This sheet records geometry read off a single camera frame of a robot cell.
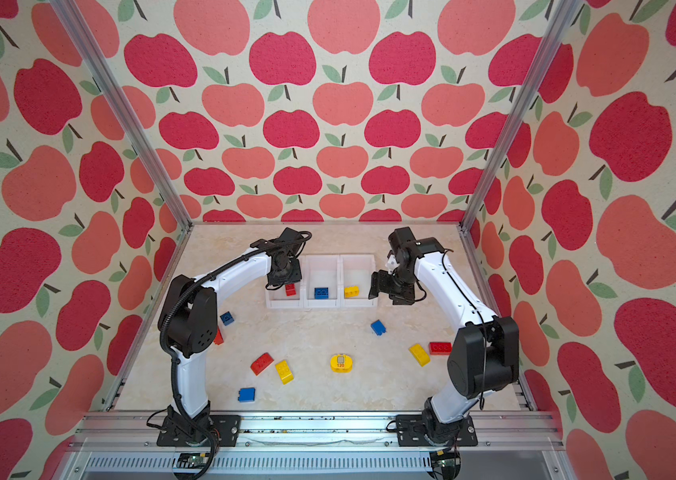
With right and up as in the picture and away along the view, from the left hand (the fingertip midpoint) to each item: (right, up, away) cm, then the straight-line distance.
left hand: (298, 279), depth 97 cm
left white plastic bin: (-7, -7, +4) cm, 11 cm away
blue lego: (+7, -5, +2) cm, 9 cm away
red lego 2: (-9, -23, -12) cm, 28 cm away
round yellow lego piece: (+14, -22, -14) cm, 30 cm away
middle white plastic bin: (+7, +2, +11) cm, 13 cm away
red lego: (-3, -3, +1) cm, 5 cm away
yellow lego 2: (-2, -25, -13) cm, 29 cm away
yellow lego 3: (+37, -21, -10) cm, 44 cm away
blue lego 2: (+26, -15, -4) cm, 30 cm away
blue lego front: (-12, -30, -16) cm, 36 cm away
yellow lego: (+18, -4, +2) cm, 18 cm away
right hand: (+27, -4, -13) cm, 30 cm away
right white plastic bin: (+20, +3, +9) cm, 22 cm away
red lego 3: (+43, -19, -10) cm, 48 cm away
